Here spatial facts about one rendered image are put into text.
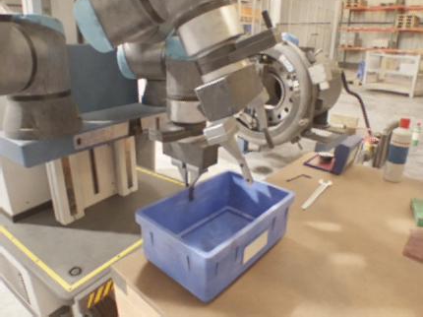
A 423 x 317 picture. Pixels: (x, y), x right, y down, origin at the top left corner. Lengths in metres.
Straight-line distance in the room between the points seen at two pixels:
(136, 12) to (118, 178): 0.86
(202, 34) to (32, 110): 0.47
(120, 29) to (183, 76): 0.16
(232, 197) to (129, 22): 0.52
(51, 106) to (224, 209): 0.50
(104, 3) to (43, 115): 0.37
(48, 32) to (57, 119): 0.19
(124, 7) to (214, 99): 0.18
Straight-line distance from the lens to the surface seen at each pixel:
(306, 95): 1.87
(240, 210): 0.79
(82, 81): 0.97
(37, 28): 0.74
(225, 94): 0.38
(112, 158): 1.20
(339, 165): 1.13
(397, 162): 1.16
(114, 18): 0.45
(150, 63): 0.70
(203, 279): 0.52
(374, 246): 0.79
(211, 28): 0.40
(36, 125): 0.75
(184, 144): 0.61
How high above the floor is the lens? 0.90
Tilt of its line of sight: 19 degrees down
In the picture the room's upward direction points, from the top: 1 degrees clockwise
